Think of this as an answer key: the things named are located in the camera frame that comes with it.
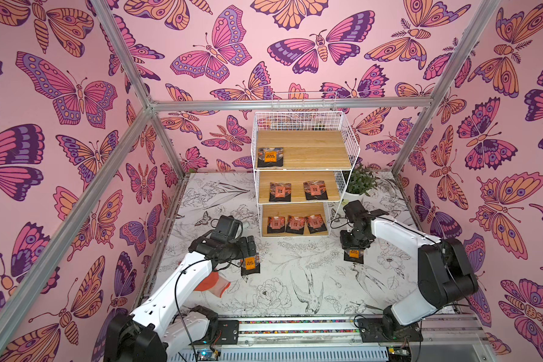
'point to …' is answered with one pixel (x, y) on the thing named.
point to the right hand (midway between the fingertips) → (342, 246)
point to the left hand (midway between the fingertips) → (248, 246)
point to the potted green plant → (360, 182)
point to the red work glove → (213, 283)
